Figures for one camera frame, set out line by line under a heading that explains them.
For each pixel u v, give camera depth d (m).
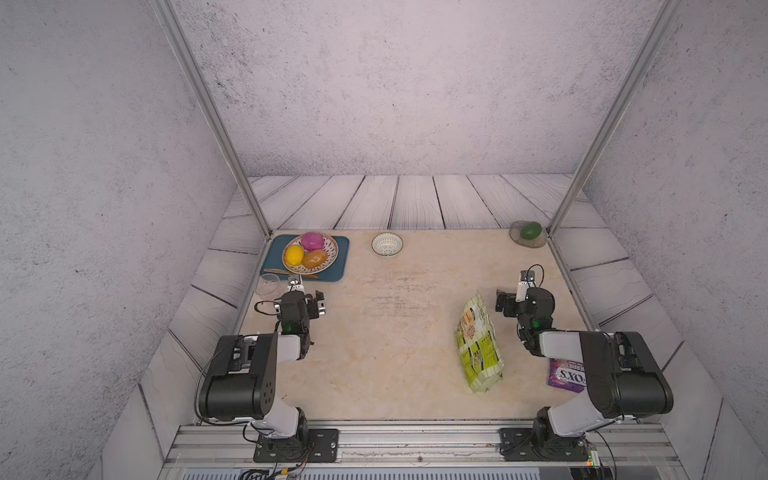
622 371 0.49
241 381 0.45
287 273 1.05
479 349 0.77
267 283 1.01
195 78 0.80
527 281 0.80
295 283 0.81
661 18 0.71
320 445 0.73
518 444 0.72
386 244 1.14
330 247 1.14
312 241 1.11
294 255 1.08
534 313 0.73
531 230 1.16
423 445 0.75
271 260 1.11
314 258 1.07
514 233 1.19
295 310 0.72
